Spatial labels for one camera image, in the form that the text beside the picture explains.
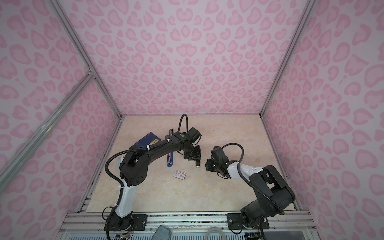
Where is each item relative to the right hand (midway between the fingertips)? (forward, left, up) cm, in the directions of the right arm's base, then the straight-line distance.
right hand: (207, 164), depth 91 cm
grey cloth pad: (-35, +21, +2) cm, 41 cm away
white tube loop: (-33, -2, -2) cm, 33 cm away
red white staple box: (-6, +16, -1) cm, 18 cm away
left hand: (+3, +4, +4) cm, 6 cm away
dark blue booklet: (+19, +42, -2) cm, 46 cm away
